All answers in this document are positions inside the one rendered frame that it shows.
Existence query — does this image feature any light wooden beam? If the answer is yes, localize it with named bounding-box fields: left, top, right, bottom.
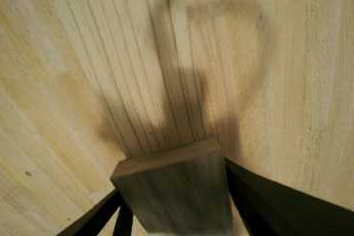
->
left=52, top=0, right=209, bottom=158

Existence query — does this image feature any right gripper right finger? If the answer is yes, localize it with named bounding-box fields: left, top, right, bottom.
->
left=224, top=157, right=354, bottom=236

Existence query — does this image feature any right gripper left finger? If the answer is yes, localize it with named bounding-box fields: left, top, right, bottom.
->
left=56, top=189, right=134, bottom=236

